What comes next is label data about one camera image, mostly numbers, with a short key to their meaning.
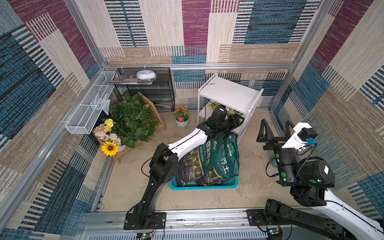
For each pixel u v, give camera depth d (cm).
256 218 73
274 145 46
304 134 39
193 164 77
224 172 68
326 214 44
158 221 73
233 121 74
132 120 85
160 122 100
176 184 81
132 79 89
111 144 73
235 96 81
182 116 99
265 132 47
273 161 51
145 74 88
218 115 66
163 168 53
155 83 86
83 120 91
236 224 73
